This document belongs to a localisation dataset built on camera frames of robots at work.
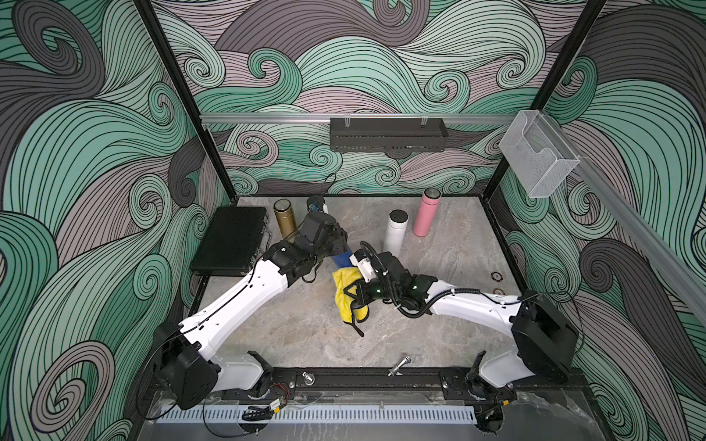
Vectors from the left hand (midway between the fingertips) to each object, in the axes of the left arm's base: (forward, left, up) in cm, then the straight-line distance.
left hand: (339, 233), depth 76 cm
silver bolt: (-27, -19, -23) cm, 41 cm away
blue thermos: (-5, -1, -6) cm, 8 cm away
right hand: (-12, -1, -13) cm, 18 cm away
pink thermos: (+19, -31, -11) cm, 38 cm away
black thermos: (+19, +9, -8) cm, 23 cm away
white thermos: (+7, -18, -9) cm, 21 cm away
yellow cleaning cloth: (-10, -1, -9) cm, 13 cm away
